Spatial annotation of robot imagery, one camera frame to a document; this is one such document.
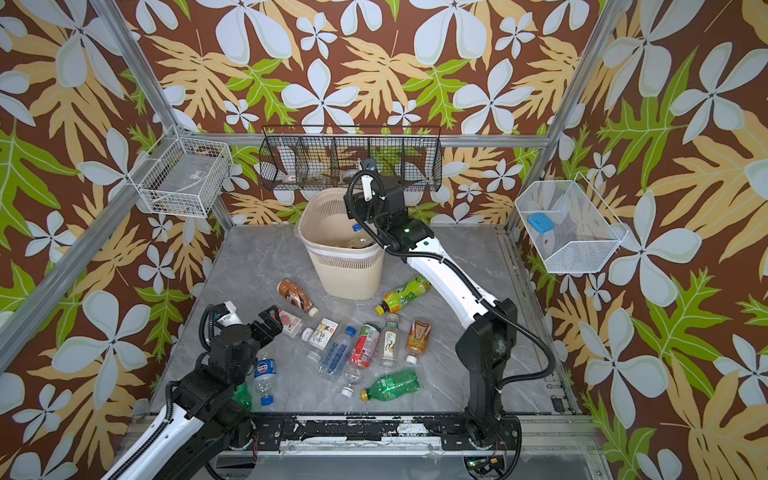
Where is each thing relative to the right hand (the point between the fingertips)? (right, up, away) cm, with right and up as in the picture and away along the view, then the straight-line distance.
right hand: (363, 186), depth 77 cm
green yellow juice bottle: (+9, -32, +16) cm, 37 cm away
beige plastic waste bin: (-8, -23, +7) cm, 25 cm away
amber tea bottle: (+15, -43, +7) cm, 46 cm away
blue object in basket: (+52, -8, +9) cm, 53 cm away
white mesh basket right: (+59, -10, +6) cm, 60 cm away
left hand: (-25, -34, +1) cm, 42 cm away
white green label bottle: (+7, -43, +7) cm, 44 cm away
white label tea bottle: (-13, -41, +9) cm, 44 cm away
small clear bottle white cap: (-3, -51, +5) cm, 52 cm away
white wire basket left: (-53, +4, +7) cm, 53 cm away
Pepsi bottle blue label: (-27, -51, +3) cm, 57 cm away
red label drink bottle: (0, -44, +7) cm, 44 cm away
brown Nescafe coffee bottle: (-24, -31, +19) cm, 43 cm away
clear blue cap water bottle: (-8, -46, +5) cm, 47 cm away
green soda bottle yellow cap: (+8, -55, +5) cm, 55 cm away
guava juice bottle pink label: (-23, -38, +11) cm, 46 cm away
